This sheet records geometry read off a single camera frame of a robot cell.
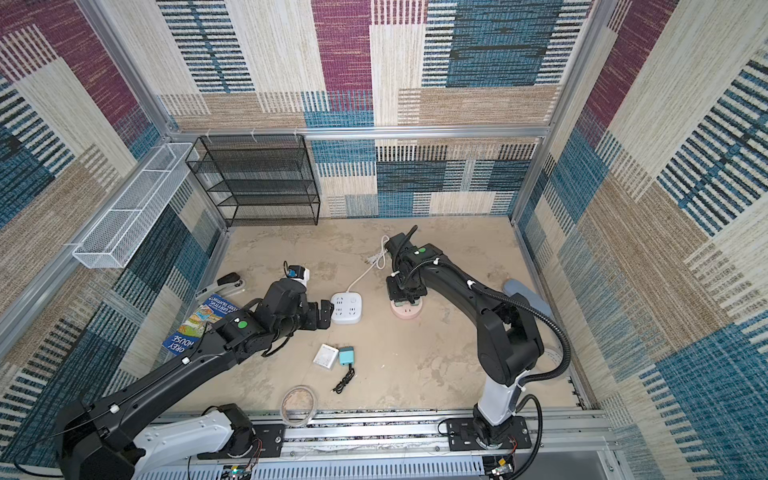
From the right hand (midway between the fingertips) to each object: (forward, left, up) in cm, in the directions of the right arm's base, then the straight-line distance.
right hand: (401, 299), depth 86 cm
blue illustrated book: (+2, +58, -7) cm, 58 cm away
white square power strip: (+2, +16, -8) cm, 18 cm away
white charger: (-13, +21, -8) cm, 26 cm away
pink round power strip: (+1, -2, -9) cm, 9 cm away
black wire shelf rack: (+46, +48, +8) cm, 67 cm away
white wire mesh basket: (+3, +69, +24) cm, 73 cm away
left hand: (-4, +21, +8) cm, 23 cm away
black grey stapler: (+12, +57, -8) cm, 59 cm away
